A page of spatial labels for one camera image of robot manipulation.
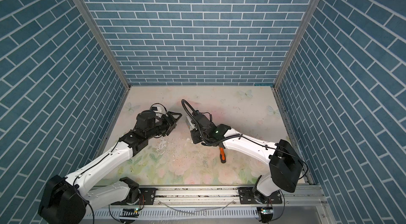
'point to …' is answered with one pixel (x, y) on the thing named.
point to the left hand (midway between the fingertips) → (181, 119)
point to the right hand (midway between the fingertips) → (191, 132)
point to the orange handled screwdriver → (222, 156)
